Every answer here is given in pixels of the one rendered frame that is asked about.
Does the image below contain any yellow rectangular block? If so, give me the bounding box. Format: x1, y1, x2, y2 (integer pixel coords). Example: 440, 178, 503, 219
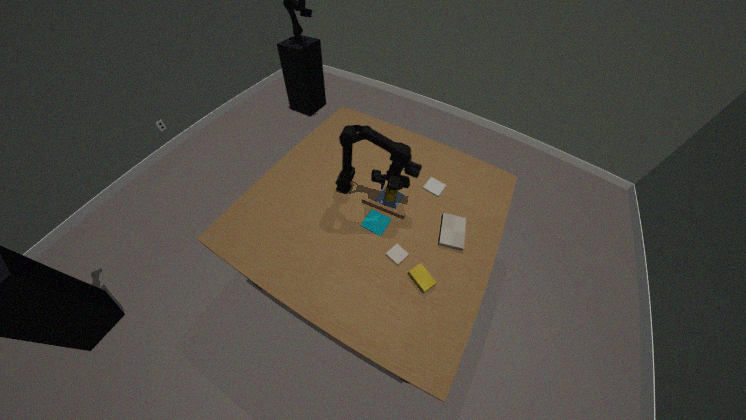
407, 263, 437, 294

